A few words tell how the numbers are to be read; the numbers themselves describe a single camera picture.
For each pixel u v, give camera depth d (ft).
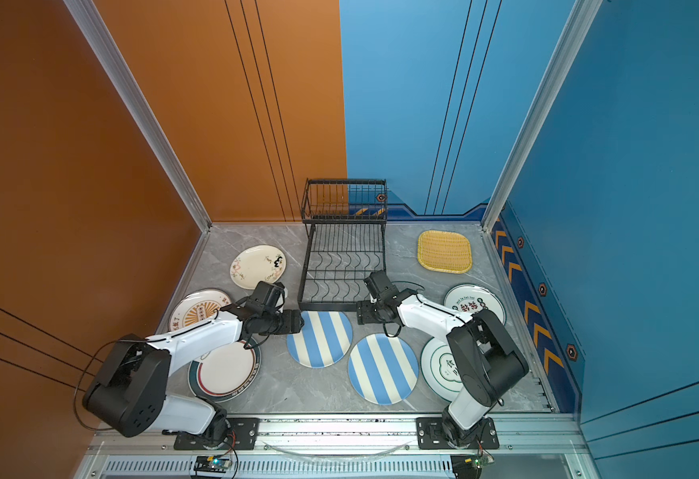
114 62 2.53
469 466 2.29
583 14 2.28
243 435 2.42
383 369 2.73
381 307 2.27
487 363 1.48
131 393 1.42
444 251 3.68
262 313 2.31
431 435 2.38
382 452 2.34
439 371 2.72
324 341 2.93
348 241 3.68
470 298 3.20
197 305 3.17
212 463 2.33
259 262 3.56
